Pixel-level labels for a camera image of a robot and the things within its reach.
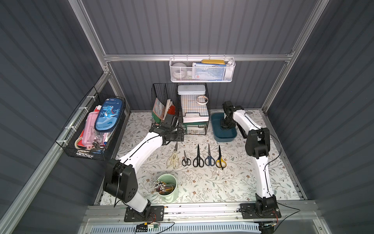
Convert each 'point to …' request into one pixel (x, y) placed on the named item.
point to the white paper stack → (169, 103)
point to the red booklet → (172, 110)
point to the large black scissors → (198, 160)
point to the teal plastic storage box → (219, 135)
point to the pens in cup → (163, 187)
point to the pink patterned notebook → (158, 108)
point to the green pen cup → (168, 178)
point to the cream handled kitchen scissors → (173, 161)
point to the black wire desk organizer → (163, 91)
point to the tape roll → (202, 103)
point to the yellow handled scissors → (220, 163)
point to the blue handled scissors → (209, 161)
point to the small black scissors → (186, 160)
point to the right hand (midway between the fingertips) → (228, 125)
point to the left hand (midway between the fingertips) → (179, 135)
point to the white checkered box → (192, 111)
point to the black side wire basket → (70, 139)
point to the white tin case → (191, 89)
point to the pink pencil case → (90, 137)
